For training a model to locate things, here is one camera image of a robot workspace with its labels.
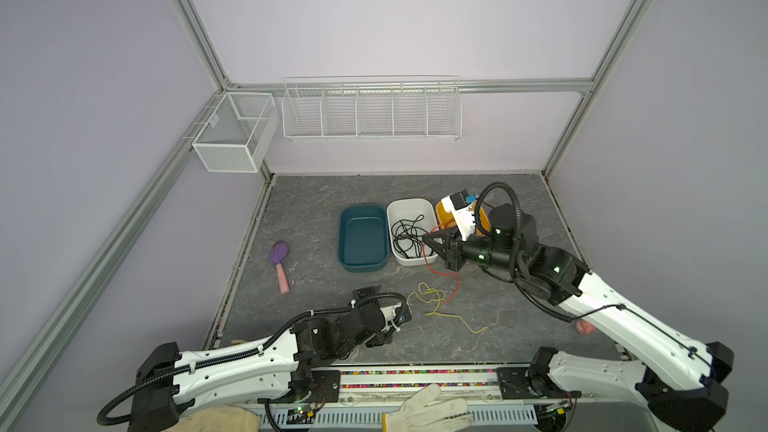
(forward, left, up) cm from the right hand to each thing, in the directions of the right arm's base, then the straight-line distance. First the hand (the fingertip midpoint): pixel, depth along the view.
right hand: (423, 240), depth 63 cm
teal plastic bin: (+22, +18, -33) cm, 43 cm away
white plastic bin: (+28, +2, -31) cm, 42 cm away
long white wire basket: (+53, +14, -2) cm, 55 cm away
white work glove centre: (-27, -1, -33) cm, 43 cm away
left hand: (-5, +10, -22) cm, 25 cm away
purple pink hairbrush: (+15, +45, -30) cm, 57 cm away
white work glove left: (-29, +47, -32) cm, 63 cm away
